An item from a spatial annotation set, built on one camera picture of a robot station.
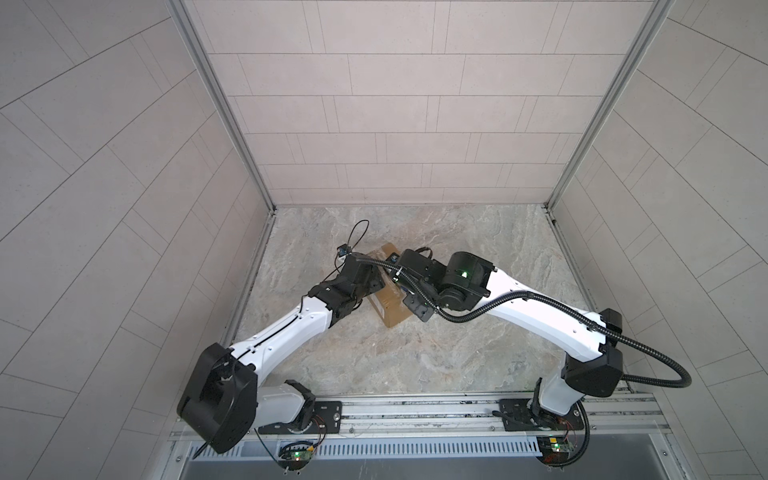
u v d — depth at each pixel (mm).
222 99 858
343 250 736
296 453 648
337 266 629
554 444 689
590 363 410
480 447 680
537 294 422
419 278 476
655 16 712
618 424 716
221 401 387
